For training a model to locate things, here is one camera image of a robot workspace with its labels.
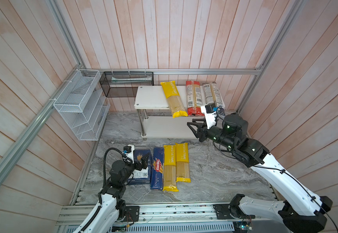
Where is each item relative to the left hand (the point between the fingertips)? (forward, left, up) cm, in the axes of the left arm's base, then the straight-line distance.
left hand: (142, 153), depth 81 cm
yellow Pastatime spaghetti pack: (-12, -16, -11) cm, 23 cm away
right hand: (+2, -24, +26) cm, 35 cm away
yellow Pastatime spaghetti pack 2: (-7, -24, -11) cm, 27 cm away
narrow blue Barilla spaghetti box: (-5, -9, -10) cm, 14 cm away
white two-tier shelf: (+24, -6, +21) cm, 32 cm away
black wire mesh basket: (+50, +17, +12) cm, 54 cm away
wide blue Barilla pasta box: (-11, -1, -7) cm, 13 cm away
